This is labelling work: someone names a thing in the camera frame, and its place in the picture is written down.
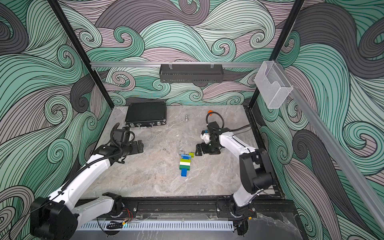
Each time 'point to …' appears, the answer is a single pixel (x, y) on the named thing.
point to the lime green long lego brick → (185, 160)
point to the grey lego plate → (181, 152)
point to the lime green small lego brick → (192, 154)
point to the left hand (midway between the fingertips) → (135, 145)
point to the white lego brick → (185, 164)
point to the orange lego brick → (210, 111)
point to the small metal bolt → (186, 119)
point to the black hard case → (146, 114)
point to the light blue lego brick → (186, 156)
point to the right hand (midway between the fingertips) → (202, 154)
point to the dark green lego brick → (184, 167)
